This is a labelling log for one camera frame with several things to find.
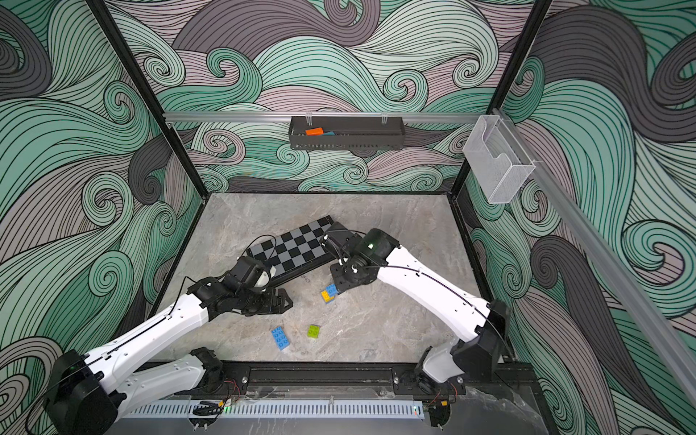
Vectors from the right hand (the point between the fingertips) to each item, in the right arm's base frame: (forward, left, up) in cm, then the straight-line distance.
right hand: (348, 279), depth 72 cm
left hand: (-3, +19, -10) cm, 22 cm away
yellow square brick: (+3, +7, -17) cm, 19 cm away
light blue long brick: (+4, +5, -15) cm, 16 cm away
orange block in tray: (+49, +11, +15) cm, 52 cm away
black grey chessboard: (+18, +19, -15) cm, 31 cm away
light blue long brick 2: (-10, +21, -18) cm, 29 cm away
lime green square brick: (-8, +11, -19) cm, 23 cm away
